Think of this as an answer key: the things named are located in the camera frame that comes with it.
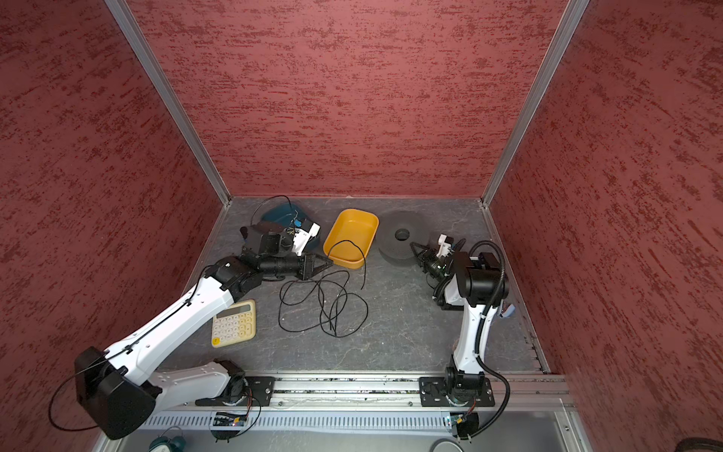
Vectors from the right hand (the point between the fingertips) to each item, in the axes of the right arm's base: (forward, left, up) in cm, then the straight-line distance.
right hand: (408, 246), depth 96 cm
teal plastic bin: (+21, +49, -5) cm, 54 cm away
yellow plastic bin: (+9, +21, -6) cm, 24 cm away
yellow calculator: (-24, +56, -4) cm, 61 cm away
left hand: (-18, +25, +16) cm, 34 cm away
